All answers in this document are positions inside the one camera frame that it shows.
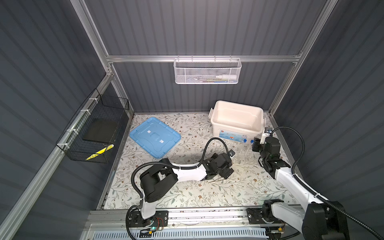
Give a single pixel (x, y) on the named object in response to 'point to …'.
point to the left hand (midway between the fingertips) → (226, 163)
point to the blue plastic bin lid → (156, 137)
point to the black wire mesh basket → (96, 106)
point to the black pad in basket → (101, 129)
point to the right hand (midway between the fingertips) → (261, 138)
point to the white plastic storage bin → (236, 122)
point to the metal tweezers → (214, 181)
